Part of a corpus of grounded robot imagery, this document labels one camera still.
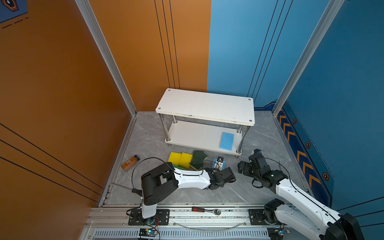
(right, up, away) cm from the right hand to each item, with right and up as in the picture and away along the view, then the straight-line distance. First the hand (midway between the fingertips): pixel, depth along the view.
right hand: (243, 167), depth 85 cm
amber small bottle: (-67, +1, +4) cm, 67 cm away
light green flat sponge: (-38, -1, +4) cm, 38 cm away
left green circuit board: (-50, -27, -14) cm, 59 cm away
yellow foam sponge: (-41, +4, +9) cm, 42 cm away
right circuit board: (+11, -27, -14) cm, 33 cm away
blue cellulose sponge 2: (-18, +6, -10) cm, 21 cm away
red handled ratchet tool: (-17, -19, -12) cm, 28 cm away
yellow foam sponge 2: (-34, +2, +7) cm, 35 cm away
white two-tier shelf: (-26, +27, -13) cm, 40 cm away
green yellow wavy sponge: (-26, +4, +6) cm, 27 cm away
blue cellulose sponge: (-8, +14, +9) cm, 18 cm away
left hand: (-13, -5, +1) cm, 14 cm away
